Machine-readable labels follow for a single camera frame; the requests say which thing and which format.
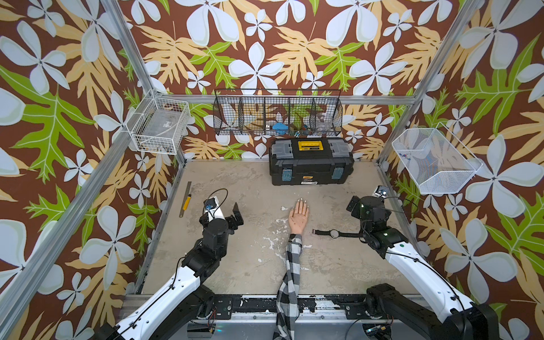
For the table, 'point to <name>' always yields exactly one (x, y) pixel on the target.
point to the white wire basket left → (158, 125)
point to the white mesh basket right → (439, 163)
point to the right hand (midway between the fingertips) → (363, 200)
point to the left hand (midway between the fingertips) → (226, 205)
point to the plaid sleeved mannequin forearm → (287, 312)
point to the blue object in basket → (280, 127)
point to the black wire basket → (273, 112)
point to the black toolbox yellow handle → (311, 161)
